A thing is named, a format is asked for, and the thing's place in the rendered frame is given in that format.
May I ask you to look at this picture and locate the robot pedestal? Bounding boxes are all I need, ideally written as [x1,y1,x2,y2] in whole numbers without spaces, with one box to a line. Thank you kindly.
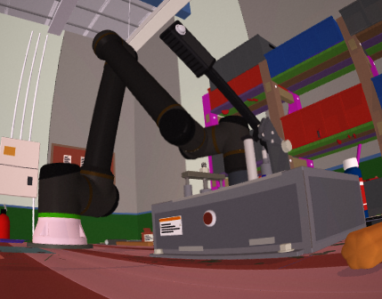
[28,211,94,249]

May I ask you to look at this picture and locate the red round button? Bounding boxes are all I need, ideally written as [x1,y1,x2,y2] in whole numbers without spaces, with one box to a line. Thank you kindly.
[202,209,217,228]

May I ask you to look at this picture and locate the dark grey box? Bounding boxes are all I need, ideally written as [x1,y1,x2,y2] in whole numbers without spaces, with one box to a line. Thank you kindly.
[363,176,382,219]

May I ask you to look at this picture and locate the brown notice board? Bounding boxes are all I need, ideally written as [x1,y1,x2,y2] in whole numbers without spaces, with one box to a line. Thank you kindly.
[49,142,116,185]

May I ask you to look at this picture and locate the blue bottle white cap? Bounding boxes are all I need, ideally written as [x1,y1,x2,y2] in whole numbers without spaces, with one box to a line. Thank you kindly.
[342,157,362,181]

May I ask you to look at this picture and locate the red and white canister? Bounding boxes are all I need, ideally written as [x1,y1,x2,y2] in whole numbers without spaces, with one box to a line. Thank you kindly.
[358,176,369,220]

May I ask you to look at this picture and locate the brown shelf unit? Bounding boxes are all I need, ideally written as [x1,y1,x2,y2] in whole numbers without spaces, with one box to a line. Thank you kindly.
[258,13,382,167]

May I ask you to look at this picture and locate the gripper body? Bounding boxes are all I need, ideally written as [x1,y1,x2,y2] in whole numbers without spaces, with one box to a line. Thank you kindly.
[227,169,249,188]

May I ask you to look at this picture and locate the pink electrical cabinet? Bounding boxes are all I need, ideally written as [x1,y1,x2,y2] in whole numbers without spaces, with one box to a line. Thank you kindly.
[0,136,41,199]

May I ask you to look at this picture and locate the white upright cylinder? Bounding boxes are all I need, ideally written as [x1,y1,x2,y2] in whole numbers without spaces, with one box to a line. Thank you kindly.
[243,138,259,182]

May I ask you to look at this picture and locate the grey tool bay stand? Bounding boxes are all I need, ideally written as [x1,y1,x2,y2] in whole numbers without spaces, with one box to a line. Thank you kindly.
[181,170,226,198]

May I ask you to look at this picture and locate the red fire extinguisher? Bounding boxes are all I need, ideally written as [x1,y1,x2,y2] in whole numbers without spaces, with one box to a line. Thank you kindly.
[0,207,11,240]

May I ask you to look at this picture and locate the white wall conduit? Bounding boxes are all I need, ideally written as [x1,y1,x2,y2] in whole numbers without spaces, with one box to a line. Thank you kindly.
[19,31,42,141]
[9,30,35,139]
[28,33,50,141]

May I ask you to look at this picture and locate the grey handbrake rig body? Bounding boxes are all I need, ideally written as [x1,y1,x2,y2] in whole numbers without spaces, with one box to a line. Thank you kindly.
[150,166,369,259]

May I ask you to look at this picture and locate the grey lever pivot bracket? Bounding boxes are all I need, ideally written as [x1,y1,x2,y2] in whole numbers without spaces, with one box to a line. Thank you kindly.
[255,116,292,174]

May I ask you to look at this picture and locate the magenta shelf unit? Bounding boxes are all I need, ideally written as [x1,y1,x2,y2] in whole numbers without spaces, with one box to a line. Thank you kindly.
[201,55,380,191]

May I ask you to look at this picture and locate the black handbrake lever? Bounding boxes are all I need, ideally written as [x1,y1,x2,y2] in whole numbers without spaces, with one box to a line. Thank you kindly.
[158,20,264,133]

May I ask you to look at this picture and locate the orange and white label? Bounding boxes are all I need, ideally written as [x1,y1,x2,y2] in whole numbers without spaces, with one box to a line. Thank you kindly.
[158,215,183,237]

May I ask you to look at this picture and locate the grey storage bin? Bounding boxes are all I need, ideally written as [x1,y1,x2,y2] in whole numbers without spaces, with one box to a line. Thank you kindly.
[212,34,278,84]
[337,0,382,36]

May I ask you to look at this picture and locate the orange tool handle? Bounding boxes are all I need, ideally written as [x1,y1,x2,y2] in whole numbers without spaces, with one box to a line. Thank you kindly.
[340,222,382,271]

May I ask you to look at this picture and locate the small grey upright cylinder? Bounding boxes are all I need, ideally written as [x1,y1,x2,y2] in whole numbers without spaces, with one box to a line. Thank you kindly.
[260,149,272,176]

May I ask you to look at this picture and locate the red storage bin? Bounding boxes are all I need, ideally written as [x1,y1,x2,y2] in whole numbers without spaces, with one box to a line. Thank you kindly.
[207,63,267,110]
[280,82,376,143]

